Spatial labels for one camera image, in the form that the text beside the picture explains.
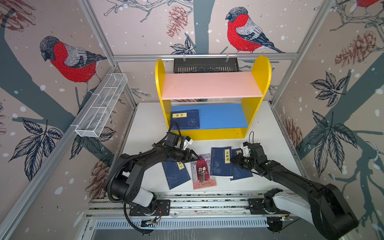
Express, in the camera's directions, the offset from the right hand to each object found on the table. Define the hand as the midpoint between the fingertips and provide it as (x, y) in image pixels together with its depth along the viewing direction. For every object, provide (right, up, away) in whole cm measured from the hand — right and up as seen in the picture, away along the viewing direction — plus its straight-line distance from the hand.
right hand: (229, 160), depth 85 cm
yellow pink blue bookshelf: (+6, +38, +38) cm, 54 cm away
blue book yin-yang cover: (-26, +24, +6) cm, 36 cm away
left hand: (-19, +2, -3) cm, 20 cm away
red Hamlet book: (-17, -7, 0) cm, 18 cm away
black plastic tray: (-12, +60, +11) cm, 62 cm away
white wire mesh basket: (-71, +45, +5) cm, 84 cm away
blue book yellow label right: (+5, -6, -2) cm, 8 cm away
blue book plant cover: (-5, -2, 0) cm, 5 cm away
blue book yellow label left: (-31, -7, -1) cm, 32 cm away
